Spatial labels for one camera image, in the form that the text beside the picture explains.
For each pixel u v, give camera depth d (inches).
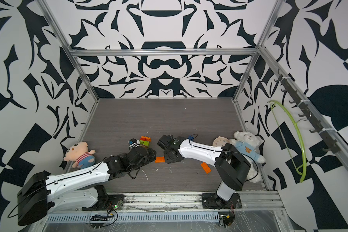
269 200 29.9
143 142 36.1
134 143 28.7
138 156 23.6
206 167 33.5
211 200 29.0
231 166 17.8
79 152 32.9
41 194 15.8
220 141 37.0
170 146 24.4
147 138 37.8
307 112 22.0
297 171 24.0
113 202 28.8
